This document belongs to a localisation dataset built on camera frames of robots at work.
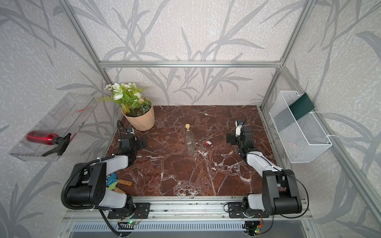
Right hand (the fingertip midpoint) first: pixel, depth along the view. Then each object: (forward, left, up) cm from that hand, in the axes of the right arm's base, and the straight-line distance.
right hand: (235, 131), depth 92 cm
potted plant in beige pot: (+16, +64, +4) cm, 66 cm away
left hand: (-2, +63, -4) cm, 64 cm away
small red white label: (-2, +17, -11) cm, 20 cm away
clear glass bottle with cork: (0, +30, -12) cm, 32 cm away
